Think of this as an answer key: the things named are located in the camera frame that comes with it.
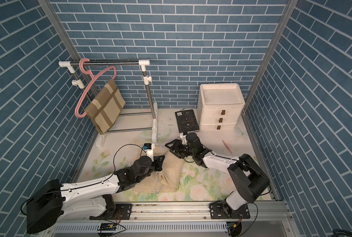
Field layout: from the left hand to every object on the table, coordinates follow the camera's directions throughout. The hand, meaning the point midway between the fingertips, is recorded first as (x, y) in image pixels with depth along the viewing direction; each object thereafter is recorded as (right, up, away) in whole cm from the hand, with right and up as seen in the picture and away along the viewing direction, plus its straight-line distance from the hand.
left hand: (169, 158), depth 79 cm
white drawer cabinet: (+30, +30, +11) cm, 44 cm away
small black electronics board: (-30, -32, -7) cm, 44 cm away
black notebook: (+10, +20, +31) cm, 39 cm away
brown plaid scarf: (-40, +27, +10) cm, 50 cm away
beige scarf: (-2, -11, -3) cm, 11 cm away
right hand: (-1, +5, +3) cm, 6 cm away
